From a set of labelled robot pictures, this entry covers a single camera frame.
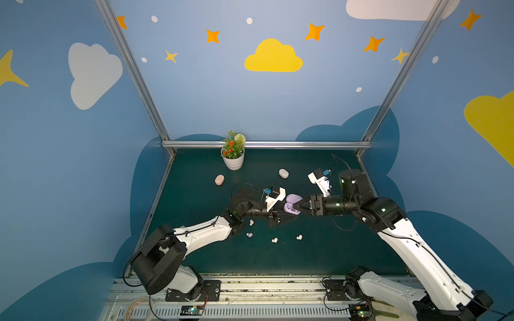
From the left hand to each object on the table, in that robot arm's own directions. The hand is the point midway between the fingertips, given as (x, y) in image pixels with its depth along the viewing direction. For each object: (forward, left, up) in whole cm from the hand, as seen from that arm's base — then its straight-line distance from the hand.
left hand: (297, 213), depth 67 cm
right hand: (+2, -1, +4) cm, 4 cm away
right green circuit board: (-25, -25, -27) cm, 44 cm away
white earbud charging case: (+38, -1, -25) cm, 45 cm away
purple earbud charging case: (+1, +3, +3) cm, 4 cm away
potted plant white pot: (+39, +26, -9) cm, 48 cm away
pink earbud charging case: (+31, +34, -23) cm, 52 cm away
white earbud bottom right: (+2, -5, -26) cm, 27 cm away
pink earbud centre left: (+9, +16, -26) cm, 31 cm away
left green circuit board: (-26, +37, -26) cm, 52 cm away
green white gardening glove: (-26, -33, -20) cm, 46 cm away
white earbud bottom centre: (0, +6, -25) cm, 26 cm away
